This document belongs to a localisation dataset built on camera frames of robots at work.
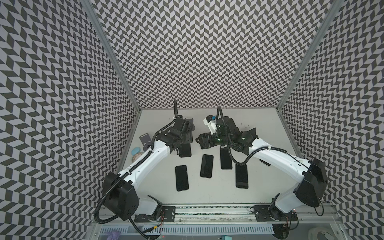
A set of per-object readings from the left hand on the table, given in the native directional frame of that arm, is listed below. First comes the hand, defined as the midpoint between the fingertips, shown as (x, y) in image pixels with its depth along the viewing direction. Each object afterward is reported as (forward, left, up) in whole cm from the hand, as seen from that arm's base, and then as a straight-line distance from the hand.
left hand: (185, 135), depth 82 cm
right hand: (-8, -8, +4) cm, 12 cm away
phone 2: (-21, +2, -15) cm, 26 cm away
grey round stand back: (+19, -2, -9) cm, 21 cm away
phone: (-18, -31, -15) cm, 39 cm away
